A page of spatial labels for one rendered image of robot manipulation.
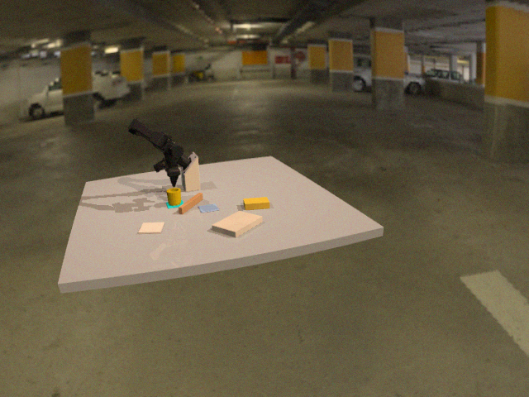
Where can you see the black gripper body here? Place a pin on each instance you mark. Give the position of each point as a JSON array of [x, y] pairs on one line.
[[172, 165]]

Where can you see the pale yellow square pad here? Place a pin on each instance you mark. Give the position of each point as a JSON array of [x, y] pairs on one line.
[[151, 227]]

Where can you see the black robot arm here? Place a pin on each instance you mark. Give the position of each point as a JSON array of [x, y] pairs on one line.
[[161, 142]]

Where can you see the orange flat bar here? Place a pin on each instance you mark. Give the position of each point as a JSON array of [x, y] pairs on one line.
[[190, 203]]

